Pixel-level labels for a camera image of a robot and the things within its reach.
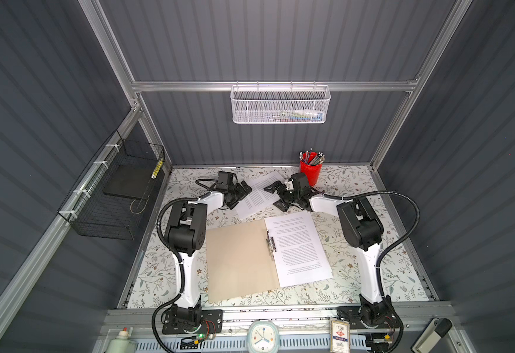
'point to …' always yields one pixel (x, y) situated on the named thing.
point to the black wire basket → (107, 200)
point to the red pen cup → (311, 165)
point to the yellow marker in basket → (154, 174)
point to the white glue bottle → (121, 344)
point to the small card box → (340, 337)
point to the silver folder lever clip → (272, 246)
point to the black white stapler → (435, 329)
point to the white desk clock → (263, 337)
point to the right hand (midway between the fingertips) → (269, 196)
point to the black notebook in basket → (132, 181)
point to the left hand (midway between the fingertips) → (246, 194)
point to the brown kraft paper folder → (239, 260)
